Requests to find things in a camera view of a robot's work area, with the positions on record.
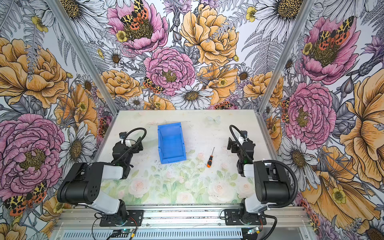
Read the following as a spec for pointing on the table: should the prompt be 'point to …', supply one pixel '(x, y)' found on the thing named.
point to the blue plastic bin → (171, 144)
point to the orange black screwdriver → (210, 159)
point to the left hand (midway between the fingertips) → (133, 141)
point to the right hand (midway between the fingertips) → (236, 141)
